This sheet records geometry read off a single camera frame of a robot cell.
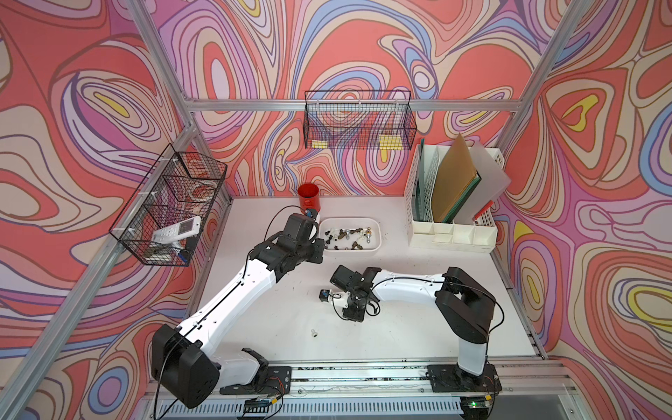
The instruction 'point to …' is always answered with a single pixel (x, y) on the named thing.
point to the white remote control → (185, 229)
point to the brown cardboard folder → (455, 173)
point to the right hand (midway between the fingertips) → (354, 315)
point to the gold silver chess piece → (368, 232)
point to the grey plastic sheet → (493, 181)
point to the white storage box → (351, 235)
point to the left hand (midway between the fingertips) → (321, 245)
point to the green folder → (462, 199)
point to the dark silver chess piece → (354, 231)
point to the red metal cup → (309, 197)
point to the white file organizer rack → (479, 234)
